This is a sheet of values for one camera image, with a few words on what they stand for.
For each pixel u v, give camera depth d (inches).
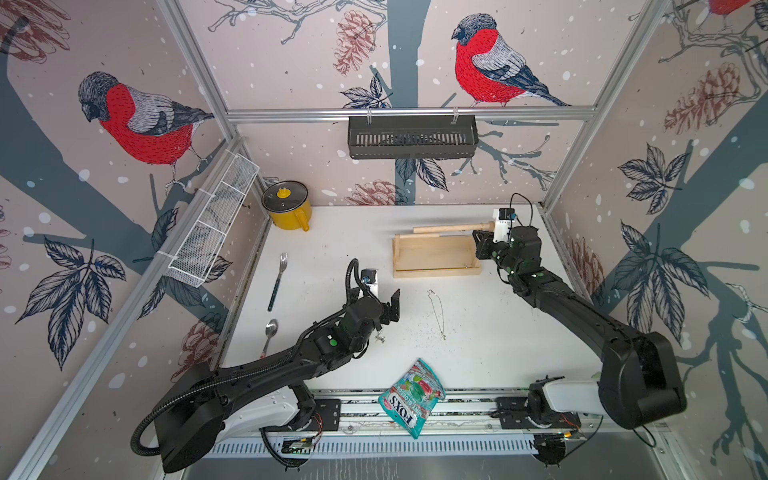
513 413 28.6
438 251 43.1
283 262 41.0
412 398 28.7
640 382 16.3
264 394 19.3
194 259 32.8
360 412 29.5
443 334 34.5
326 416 28.9
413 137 40.8
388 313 27.5
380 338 34.3
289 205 42.3
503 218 28.7
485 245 29.3
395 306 29.9
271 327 34.7
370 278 26.5
